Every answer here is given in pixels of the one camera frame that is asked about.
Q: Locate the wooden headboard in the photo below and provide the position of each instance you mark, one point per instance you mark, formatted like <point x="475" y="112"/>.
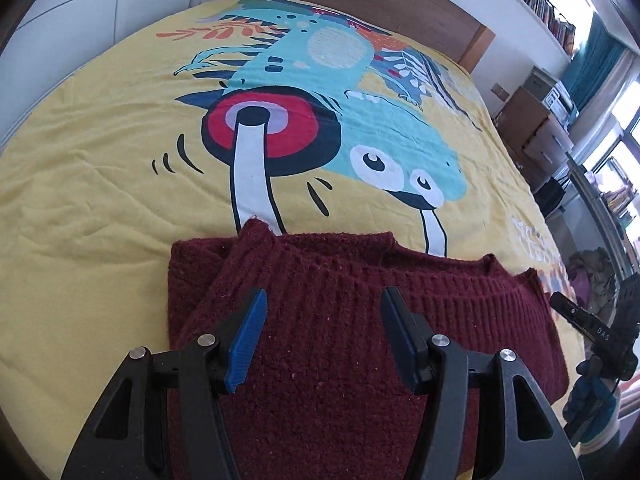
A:
<point x="400" y="0"/>

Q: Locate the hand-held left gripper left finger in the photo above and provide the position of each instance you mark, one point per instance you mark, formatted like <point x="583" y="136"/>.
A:
<point x="245" y="342"/>

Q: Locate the white printer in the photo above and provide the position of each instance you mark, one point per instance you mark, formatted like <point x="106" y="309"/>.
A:
<point x="550" y="92"/>

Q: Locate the row of books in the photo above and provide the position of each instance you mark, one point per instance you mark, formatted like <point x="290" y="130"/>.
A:
<point x="540" y="5"/>

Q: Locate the teal curtain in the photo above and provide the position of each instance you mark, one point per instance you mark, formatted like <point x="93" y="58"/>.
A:
<point x="590" y="65"/>

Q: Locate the purple stool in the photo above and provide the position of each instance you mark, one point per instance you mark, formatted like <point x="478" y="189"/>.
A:
<point x="584" y="286"/>

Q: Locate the black bag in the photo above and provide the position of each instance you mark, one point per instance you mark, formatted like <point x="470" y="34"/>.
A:
<point x="551" y="197"/>

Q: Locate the maroon knit sweater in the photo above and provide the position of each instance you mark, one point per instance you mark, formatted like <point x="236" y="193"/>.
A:
<point x="325" y="385"/>

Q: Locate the wooden dresser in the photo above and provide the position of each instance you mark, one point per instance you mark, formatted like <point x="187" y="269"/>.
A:
<point x="530" y="130"/>

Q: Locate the white wardrobe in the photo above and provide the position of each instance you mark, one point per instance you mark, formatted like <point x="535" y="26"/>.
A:
<point x="100" y="0"/>

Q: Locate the yellow printed bedspread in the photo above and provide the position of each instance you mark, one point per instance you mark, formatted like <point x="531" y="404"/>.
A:
<point x="100" y="185"/>

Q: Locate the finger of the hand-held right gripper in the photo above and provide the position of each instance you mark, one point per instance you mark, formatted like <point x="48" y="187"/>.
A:
<point x="575" y="316"/>

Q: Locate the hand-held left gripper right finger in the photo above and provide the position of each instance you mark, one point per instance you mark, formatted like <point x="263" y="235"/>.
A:
<point x="400" y="340"/>

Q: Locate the olive jacket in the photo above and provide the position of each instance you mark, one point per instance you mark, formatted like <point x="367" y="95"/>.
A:
<point x="600" y="270"/>

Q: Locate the glass desk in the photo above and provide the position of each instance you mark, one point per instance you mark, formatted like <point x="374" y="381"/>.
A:
<point x="600" y="210"/>

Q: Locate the wall switch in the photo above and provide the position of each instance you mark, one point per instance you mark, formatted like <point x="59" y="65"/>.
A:
<point x="500" y="91"/>

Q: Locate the wooden nightstand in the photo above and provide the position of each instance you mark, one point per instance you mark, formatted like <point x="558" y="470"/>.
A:
<point x="532" y="172"/>

